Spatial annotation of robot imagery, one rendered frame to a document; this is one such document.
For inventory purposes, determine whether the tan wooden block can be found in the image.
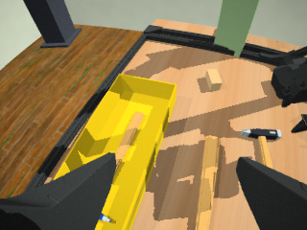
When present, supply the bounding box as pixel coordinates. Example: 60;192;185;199
205;69;223;91

